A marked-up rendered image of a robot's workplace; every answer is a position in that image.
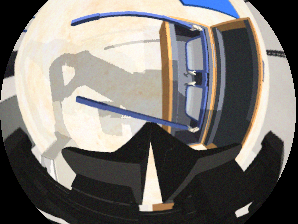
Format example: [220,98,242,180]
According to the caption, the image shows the blue glasses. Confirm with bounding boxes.
[71,11,208,132]

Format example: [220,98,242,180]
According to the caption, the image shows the blue notebook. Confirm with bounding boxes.
[179,0,240,19]

